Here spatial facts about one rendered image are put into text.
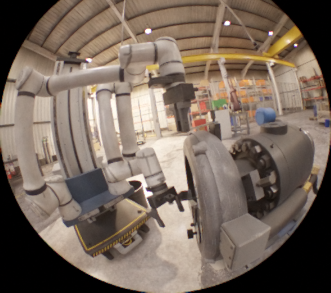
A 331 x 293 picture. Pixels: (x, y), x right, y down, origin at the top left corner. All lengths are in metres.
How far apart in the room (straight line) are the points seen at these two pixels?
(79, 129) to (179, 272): 1.37
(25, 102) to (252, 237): 0.81
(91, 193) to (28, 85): 0.83
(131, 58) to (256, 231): 0.53
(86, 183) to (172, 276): 0.98
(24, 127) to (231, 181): 0.78
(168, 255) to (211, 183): 0.92
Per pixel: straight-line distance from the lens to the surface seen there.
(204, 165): 0.32
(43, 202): 0.68
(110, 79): 0.50
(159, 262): 1.11
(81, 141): 0.97
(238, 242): 0.25
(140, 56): 0.36
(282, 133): 0.76
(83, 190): 0.96
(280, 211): 0.35
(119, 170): 0.53
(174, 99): 0.34
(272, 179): 0.26
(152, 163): 0.44
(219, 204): 0.31
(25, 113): 0.62
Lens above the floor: 1.05
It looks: 3 degrees down
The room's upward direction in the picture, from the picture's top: 10 degrees counter-clockwise
